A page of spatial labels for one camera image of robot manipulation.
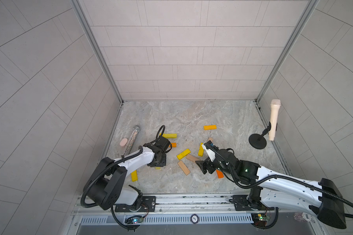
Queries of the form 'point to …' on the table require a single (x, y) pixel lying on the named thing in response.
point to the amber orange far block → (210, 127)
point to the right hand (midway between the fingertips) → (200, 159)
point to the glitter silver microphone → (130, 142)
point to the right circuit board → (260, 220)
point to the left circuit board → (134, 219)
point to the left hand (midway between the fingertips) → (162, 162)
